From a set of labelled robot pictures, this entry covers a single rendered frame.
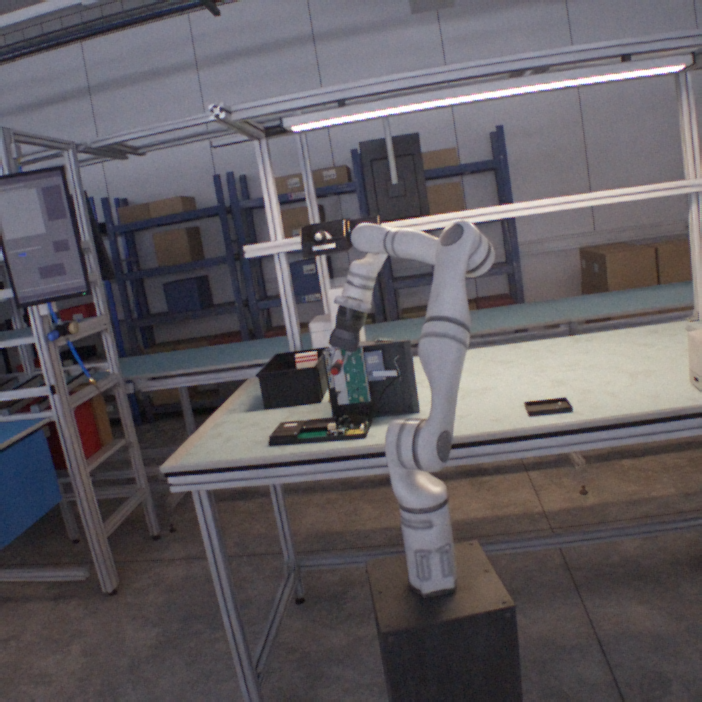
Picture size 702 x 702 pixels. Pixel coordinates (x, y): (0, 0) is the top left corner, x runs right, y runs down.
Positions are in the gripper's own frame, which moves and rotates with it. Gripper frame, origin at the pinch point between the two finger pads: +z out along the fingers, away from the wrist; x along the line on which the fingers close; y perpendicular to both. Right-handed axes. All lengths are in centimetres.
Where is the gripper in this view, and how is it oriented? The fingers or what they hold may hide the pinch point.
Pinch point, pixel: (335, 372)
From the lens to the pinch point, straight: 152.9
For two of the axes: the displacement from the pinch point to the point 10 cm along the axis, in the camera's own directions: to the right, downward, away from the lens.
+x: -9.6, -2.8, 0.9
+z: -2.5, 9.4, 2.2
